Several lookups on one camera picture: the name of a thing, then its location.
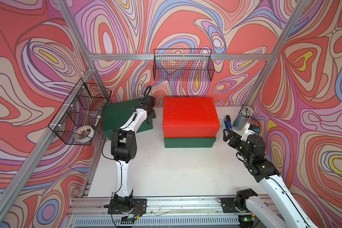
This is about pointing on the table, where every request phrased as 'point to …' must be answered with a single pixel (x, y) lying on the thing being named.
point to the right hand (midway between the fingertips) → (229, 136)
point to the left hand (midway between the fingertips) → (148, 116)
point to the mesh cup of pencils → (242, 118)
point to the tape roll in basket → (84, 134)
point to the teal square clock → (221, 121)
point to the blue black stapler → (227, 122)
